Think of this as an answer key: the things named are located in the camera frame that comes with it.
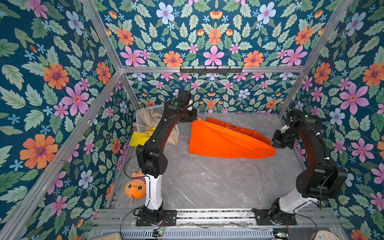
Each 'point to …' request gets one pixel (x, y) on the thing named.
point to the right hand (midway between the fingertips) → (274, 144)
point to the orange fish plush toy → (136, 187)
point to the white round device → (324, 235)
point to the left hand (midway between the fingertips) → (196, 113)
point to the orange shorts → (209, 136)
